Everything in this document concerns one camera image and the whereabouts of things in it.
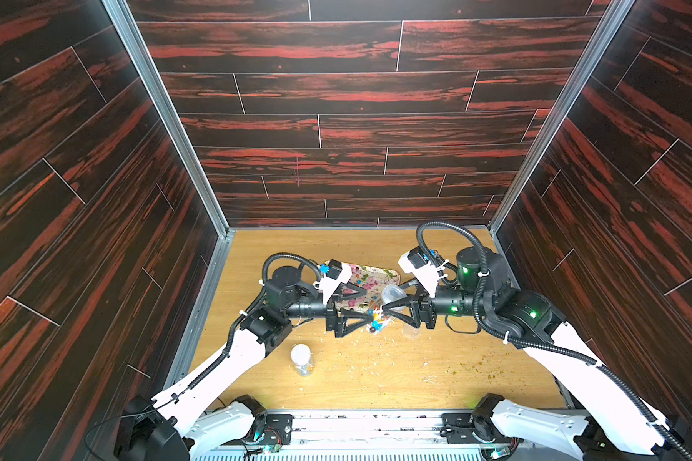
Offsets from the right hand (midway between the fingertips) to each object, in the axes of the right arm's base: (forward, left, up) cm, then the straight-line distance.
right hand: (392, 293), depth 61 cm
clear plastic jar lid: (+7, -10, -34) cm, 36 cm away
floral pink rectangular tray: (+27, +3, -34) cm, 43 cm away
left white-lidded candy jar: (-7, +22, -23) cm, 32 cm away
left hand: (-2, +5, -4) cm, 7 cm away
